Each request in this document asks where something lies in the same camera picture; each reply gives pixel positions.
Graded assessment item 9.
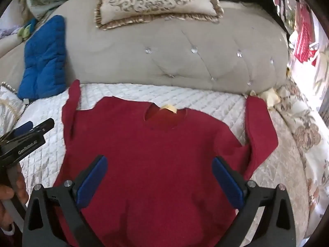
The cream quilted sofa cover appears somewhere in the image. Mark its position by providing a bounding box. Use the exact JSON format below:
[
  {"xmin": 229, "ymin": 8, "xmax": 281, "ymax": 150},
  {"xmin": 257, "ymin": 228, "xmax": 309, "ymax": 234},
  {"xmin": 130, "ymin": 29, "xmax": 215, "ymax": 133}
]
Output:
[{"xmin": 19, "ymin": 84, "xmax": 309, "ymax": 237}]

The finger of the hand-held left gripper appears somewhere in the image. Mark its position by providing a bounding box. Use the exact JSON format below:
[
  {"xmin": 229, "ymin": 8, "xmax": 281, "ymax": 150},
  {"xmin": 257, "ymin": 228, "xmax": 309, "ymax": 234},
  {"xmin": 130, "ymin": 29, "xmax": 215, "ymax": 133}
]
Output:
[
  {"xmin": 10, "ymin": 118, "xmax": 55, "ymax": 141},
  {"xmin": 0, "ymin": 133, "xmax": 46, "ymax": 165}
]

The ornate fringed beige pillow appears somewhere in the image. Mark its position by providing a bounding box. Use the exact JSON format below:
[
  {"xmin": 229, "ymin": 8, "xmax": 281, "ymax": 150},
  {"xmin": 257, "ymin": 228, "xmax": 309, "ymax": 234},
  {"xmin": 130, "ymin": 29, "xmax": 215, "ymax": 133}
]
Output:
[{"xmin": 95, "ymin": 0, "xmax": 224, "ymax": 30}]

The person's left hand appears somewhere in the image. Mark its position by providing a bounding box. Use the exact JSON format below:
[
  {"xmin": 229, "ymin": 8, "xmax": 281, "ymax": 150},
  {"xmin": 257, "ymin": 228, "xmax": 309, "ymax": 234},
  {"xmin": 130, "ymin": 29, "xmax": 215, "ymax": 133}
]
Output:
[{"xmin": 0, "ymin": 163, "xmax": 29, "ymax": 237}]

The small cream fringed pillow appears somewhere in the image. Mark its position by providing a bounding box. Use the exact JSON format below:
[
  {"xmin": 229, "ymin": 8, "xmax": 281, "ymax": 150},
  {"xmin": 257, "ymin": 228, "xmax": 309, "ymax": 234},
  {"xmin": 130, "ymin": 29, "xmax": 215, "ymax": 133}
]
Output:
[{"xmin": 0, "ymin": 82, "xmax": 26, "ymax": 134}]

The red patterned cloth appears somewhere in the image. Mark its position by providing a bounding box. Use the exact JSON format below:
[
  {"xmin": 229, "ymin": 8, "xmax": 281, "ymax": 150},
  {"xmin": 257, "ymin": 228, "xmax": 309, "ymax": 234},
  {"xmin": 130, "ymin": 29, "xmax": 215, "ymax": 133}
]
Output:
[{"xmin": 293, "ymin": 5, "xmax": 319, "ymax": 63}]

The green and blue cloth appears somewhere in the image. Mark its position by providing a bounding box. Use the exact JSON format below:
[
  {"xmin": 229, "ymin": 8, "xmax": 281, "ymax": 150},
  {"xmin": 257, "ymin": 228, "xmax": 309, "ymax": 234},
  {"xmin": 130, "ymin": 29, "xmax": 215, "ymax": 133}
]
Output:
[{"xmin": 17, "ymin": 18, "xmax": 38, "ymax": 42}]

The beige tufted sofa backrest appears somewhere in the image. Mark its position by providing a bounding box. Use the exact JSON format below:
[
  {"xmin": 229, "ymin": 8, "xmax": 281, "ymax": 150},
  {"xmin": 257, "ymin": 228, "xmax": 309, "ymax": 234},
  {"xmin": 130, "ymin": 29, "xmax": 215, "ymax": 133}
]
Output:
[{"xmin": 0, "ymin": 0, "xmax": 290, "ymax": 96}]

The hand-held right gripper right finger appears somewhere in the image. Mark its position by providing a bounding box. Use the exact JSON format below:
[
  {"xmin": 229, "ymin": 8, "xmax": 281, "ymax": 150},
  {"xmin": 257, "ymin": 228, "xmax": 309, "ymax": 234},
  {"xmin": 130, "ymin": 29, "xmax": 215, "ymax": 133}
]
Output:
[{"xmin": 211, "ymin": 156, "xmax": 299, "ymax": 247}]

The cream crumpled cloth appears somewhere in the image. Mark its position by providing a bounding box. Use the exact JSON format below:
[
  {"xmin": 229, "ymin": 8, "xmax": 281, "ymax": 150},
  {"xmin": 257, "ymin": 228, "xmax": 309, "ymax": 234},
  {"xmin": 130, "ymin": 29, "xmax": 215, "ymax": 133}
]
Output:
[{"xmin": 250, "ymin": 87, "xmax": 281, "ymax": 109}]

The red sweater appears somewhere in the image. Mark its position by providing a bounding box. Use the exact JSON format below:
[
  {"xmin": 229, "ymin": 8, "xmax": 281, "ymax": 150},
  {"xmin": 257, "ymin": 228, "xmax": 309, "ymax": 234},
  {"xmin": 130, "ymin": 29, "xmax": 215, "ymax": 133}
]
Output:
[{"xmin": 53, "ymin": 79, "xmax": 279, "ymax": 247}]

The blue padded cushion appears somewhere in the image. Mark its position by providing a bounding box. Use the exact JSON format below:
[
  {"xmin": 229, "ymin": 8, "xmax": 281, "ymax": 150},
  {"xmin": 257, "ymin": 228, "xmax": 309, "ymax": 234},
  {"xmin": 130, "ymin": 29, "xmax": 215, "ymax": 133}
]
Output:
[{"xmin": 17, "ymin": 15, "xmax": 68, "ymax": 101}]

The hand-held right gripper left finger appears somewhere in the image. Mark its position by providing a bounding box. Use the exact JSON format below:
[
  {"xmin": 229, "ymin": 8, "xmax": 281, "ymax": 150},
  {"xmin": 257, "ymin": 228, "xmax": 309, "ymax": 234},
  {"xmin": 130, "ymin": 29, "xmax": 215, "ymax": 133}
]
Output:
[{"xmin": 23, "ymin": 155, "xmax": 108, "ymax": 247}]

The floral patterned cloth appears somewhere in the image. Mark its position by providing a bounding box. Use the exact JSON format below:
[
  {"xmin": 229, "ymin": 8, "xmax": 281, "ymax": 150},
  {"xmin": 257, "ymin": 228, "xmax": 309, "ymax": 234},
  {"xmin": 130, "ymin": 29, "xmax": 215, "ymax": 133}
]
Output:
[{"xmin": 262, "ymin": 82, "xmax": 329, "ymax": 227}]

